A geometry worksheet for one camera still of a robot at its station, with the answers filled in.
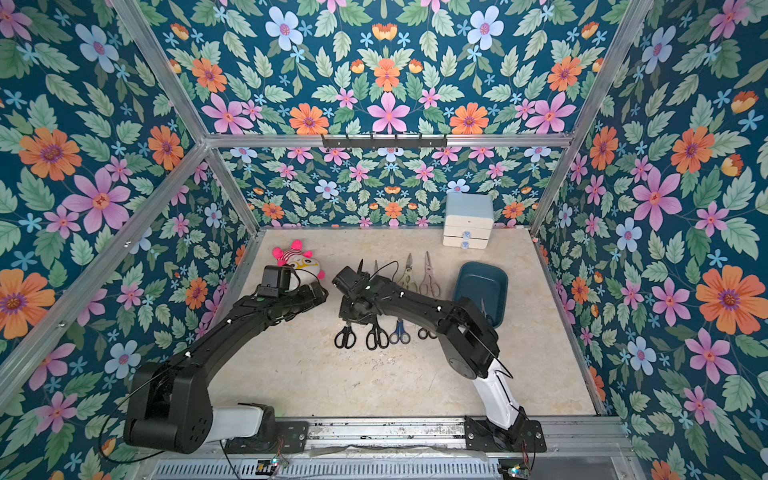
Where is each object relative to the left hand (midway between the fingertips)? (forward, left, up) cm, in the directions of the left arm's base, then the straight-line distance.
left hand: (321, 294), depth 88 cm
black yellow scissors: (+17, -10, -11) cm, 22 cm away
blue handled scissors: (-10, -23, -11) cm, 27 cm away
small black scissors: (-11, -30, -11) cm, 34 cm away
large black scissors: (-10, -16, -11) cm, 22 cm away
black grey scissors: (-10, -6, -11) cm, 16 cm away
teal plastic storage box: (+6, -54, -11) cm, 56 cm away
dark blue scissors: (+17, -16, -11) cm, 26 cm away
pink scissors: (+9, -34, -12) cm, 37 cm away
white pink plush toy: (+13, +8, -3) cm, 15 cm away
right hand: (-6, -7, -3) cm, 10 cm away
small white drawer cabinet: (+25, -50, +2) cm, 56 cm away
